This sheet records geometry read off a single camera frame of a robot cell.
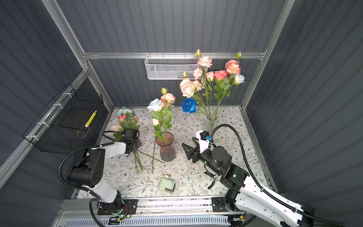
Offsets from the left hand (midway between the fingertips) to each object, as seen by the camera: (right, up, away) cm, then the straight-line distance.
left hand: (136, 143), depth 98 cm
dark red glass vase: (+22, -6, -5) cm, 24 cm away
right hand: (+36, +6, -32) cm, 48 cm away
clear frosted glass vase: (+52, +14, -6) cm, 54 cm away
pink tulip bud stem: (+19, +15, -24) cm, 34 cm away
